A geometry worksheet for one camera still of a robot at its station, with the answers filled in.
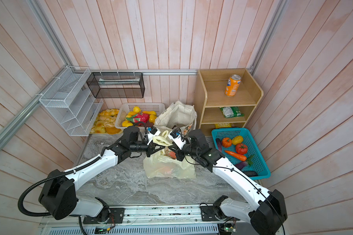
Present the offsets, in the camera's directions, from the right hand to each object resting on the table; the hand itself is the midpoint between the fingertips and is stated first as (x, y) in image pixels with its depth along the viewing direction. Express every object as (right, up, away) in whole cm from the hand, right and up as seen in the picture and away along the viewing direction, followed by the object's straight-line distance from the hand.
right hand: (170, 146), depth 74 cm
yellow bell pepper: (+45, +1, +24) cm, 51 cm away
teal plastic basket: (+52, -11, +13) cm, 55 cm away
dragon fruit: (-22, +17, +30) cm, 41 cm away
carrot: (+44, -9, +17) cm, 49 cm away
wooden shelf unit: (+33, +27, +13) cm, 45 cm away
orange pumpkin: (+38, 0, +22) cm, 44 cm away
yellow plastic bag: (-3, -8, -4) cm, 9 cm away
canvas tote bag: (+4, +18, +27) cm, 33 cm away
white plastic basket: (-11, +25, +40) cm, 49 cm away
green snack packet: (+38, +20, +18) cm, 46 cm away
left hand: (-3, -2, +2) cm, 4 cm away
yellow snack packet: (+39, +11, +33) cm, 52 cm away
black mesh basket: (-33, +36, +15) cm, 51 cm away
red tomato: (+46, -4, +18) cm, 49 cm away
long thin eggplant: (+33, -2, +22) cm, 40 cm away
